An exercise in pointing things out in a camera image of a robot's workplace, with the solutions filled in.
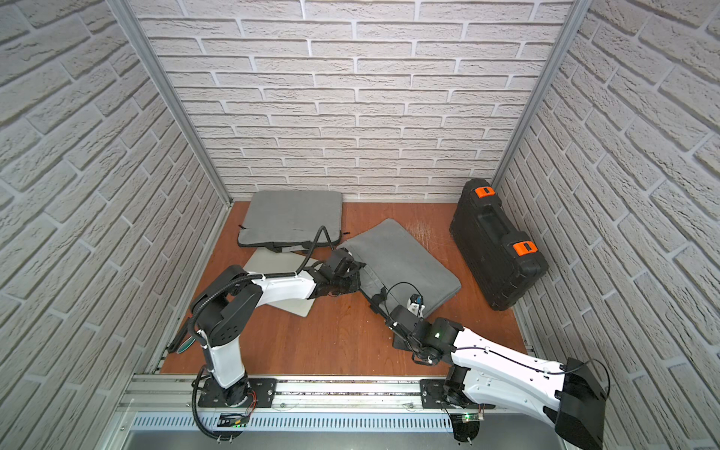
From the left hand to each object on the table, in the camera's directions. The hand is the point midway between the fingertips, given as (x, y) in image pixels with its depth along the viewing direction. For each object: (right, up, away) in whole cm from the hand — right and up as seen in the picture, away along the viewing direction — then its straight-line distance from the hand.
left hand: (366, 279), depth 93 cm
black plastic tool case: (+38, +9, -18) cm, 43 cm away
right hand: (+11, -14, -13) cm, 22 cm away
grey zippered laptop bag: (-35, +21, +17) cm, 44 cm away
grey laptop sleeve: (+10, +7, +8) cm, 14 cm away
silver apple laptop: (-36, +5, +7) cm, 37 cm away
